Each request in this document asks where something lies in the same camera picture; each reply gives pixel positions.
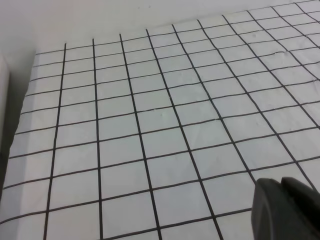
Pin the white black-grid tablecloth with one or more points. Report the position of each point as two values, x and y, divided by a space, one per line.
163 133

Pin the white box at table edge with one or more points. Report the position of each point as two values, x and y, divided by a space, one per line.
6 129

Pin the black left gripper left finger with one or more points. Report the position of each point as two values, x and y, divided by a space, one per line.
275 215

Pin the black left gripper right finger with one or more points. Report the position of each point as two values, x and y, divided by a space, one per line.
306 198

